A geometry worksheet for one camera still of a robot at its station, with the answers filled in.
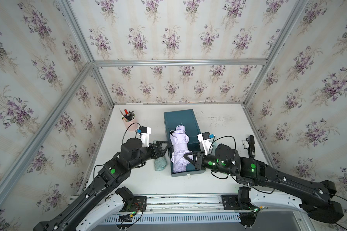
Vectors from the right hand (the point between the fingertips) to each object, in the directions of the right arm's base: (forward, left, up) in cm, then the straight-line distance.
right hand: (185, 157), depth 60 cm
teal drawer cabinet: (+26, +7, -7) cm, 27 cm away
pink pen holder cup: (+32, +38, -20) cm, 53 cm away
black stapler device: (+21, -44, -25) cm, 55 cm away
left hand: (+6, +8, -2) cm, 10 cm away
